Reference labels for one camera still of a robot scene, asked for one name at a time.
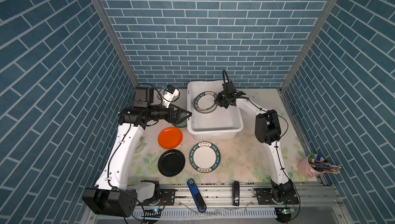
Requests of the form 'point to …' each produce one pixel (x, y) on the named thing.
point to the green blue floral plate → (183, 124)
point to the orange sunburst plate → (207, 111)
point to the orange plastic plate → (170, 137)
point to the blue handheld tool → (197, 196)
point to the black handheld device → (236, 193)
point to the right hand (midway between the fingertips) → (212, 100)
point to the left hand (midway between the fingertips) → (184, 111)
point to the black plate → (171, 163)
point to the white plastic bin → (222, 124)
